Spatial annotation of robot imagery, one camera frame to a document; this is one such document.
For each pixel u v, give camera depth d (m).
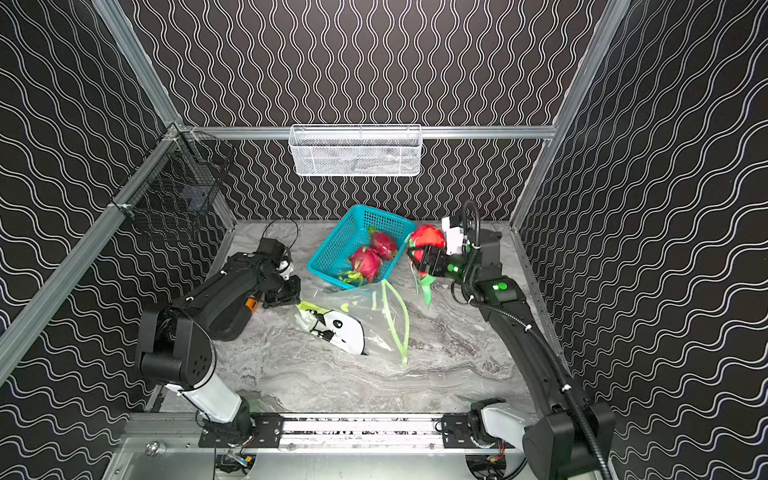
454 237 0.66
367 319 0.78
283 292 0.78
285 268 0.80
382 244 1.03
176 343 0.46
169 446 0.74
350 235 1.12
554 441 0.37
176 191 0.93
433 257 0.65
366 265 0.97
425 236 0.70
